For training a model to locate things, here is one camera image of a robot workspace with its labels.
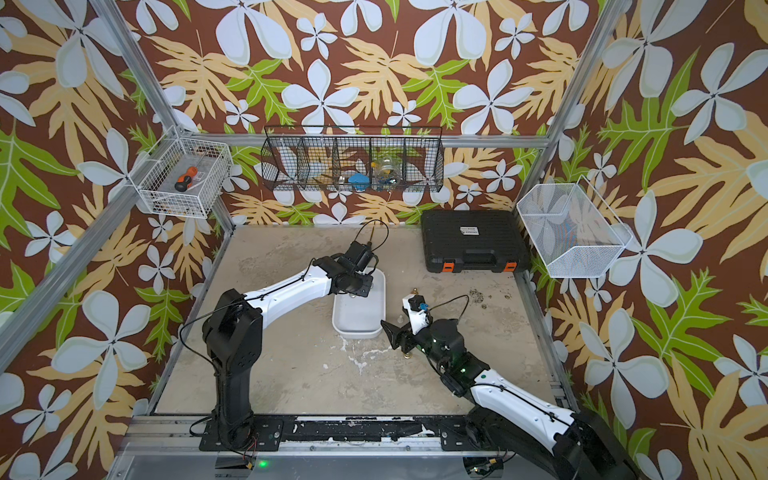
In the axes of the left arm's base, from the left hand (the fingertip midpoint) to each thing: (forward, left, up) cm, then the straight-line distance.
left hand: (366, 280), depth 92 cm
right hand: (-15, -8, +5) cm, 18 cm away
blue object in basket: (+25, +2, +19) cm, 32 cm away
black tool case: (+20, -38, -4) cm, 44 cm away
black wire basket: (+35, +5, +21) cm, 41 cm away
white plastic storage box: (-8, +2, -9) cm, 13 cm away
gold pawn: (+1, -16, -8) cm, 18 cm away
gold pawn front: (-21, -13, -9) cm, 26 cm away
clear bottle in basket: (+30, -7, +20) cm, 36 cm away
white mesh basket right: (+4, -59, +18) cm, 62 cm away
